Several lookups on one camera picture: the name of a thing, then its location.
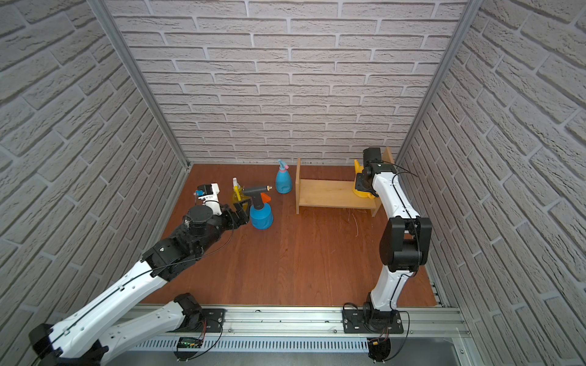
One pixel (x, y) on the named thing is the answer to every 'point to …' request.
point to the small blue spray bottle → (283, 181)
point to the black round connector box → (379, 348)
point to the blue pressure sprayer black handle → (261, 213)
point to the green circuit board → (189, 342)
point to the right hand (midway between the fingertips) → (360, 182)
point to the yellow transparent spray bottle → (239, 194)
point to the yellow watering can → (359, 169)
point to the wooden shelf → (335, 194)
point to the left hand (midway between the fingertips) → (239, 196)
